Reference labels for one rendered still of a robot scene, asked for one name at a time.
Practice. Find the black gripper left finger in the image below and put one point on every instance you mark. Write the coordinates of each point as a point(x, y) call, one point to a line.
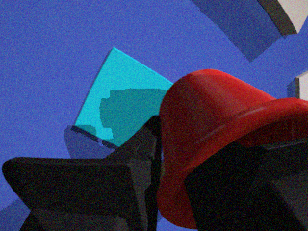
point(124, 183)

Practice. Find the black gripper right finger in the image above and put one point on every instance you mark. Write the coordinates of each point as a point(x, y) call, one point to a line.
point(222, 189)

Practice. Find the red cup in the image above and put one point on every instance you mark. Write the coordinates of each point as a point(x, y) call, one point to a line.
point(203, 112)

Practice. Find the tan flat bar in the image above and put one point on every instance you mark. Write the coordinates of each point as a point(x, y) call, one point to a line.
point(162, 171)

